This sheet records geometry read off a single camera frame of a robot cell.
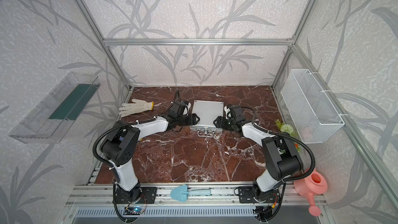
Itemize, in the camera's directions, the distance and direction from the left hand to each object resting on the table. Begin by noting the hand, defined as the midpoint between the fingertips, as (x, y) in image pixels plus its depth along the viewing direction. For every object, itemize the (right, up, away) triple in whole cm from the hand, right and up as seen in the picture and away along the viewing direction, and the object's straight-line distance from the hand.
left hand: (197, 119), depth 94 cm
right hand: (+12, -1, -2) cm, 12 cm away
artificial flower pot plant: (+48, -3, -15) cm, 51 cm away
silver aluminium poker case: (+7, +4, +6) cm, 10 cm away
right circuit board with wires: (+33, -42, -21) cm, 57 cm away
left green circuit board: (-28, -39, -23) cm, 54 cm away
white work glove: (-43, +8, +14) cm, 46 cm away
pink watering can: (+54, -25, -28) cm, 65 cm away
